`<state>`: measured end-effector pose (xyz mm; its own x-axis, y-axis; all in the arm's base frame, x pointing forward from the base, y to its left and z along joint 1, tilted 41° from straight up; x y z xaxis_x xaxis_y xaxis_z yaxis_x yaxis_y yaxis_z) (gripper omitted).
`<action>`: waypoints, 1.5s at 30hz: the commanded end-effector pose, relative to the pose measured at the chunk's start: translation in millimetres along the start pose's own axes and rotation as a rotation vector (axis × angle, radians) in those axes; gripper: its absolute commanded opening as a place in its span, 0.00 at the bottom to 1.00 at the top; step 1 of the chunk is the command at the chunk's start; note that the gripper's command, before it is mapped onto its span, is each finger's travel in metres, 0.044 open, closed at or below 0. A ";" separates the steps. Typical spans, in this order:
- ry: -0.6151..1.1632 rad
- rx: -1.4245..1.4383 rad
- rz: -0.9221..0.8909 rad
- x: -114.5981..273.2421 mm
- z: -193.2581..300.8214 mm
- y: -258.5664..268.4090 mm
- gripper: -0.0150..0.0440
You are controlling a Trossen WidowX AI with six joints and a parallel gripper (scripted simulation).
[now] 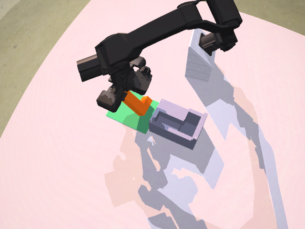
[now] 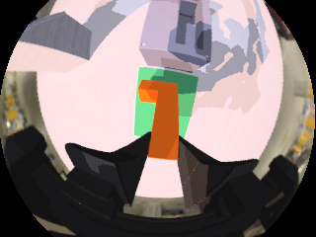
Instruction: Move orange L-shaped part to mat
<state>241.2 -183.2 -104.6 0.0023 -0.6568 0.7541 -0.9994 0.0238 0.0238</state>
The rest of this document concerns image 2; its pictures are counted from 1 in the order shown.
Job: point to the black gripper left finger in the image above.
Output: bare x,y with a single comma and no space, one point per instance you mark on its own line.
122,167

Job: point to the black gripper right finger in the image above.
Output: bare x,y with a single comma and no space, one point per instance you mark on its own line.
201,175

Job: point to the orange l-shaped part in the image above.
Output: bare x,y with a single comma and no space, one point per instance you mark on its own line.
164,131

